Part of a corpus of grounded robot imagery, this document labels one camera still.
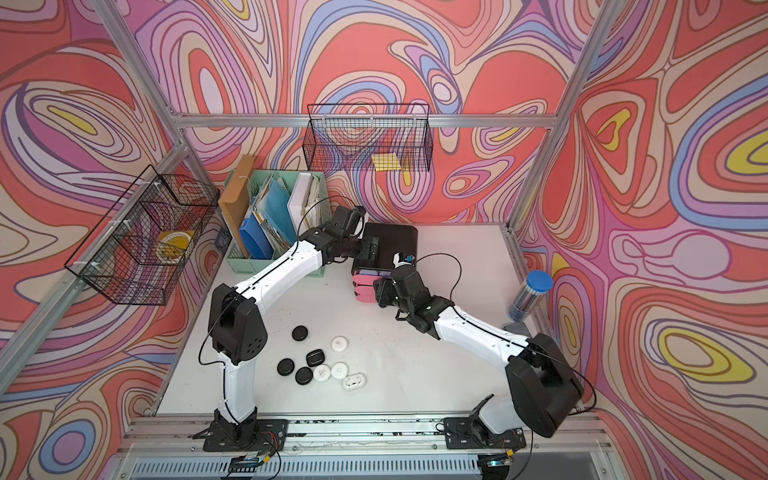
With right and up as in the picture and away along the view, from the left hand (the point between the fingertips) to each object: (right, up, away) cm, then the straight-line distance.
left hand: (372, 246), depth 90 cm
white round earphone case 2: (-14, -35, -8) cm, 39 cm away
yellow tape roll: (-47, -1, -20) cm, 51 cm away
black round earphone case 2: (-25, -35, -6) cm, 43 cm away
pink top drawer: (-1, -9, -5) cm, 10 cm away
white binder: (-21, +13, +1) cm, 25 cm away
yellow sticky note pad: (+4, +26, +1) cm, 26 cm away
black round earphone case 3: (-19, -36, -8) cm, 42 cm away
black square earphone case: (-16, -32, -5) cm, 37 cm away
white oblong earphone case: (-5, -37, -10) cm, 39 cm away
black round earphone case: (-22, -26, -1) cm, 34 cm away
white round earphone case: (-10, -29, -2) cm, 31 cm away
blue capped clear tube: (+44, -13, -9) cm, 47 cm away
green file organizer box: (-49, -5, +13) cm, 51 cm away
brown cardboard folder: (-38, +13, -8) cm, 41 cm away
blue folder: (-37, +1, +4) cm, 37 cm away
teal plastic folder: (-30, +11, +2) cm, 32 cm away
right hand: (+3, -13, -5) cm, 14 cm away
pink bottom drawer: (-2, -15, +3) cm, 15 cm away
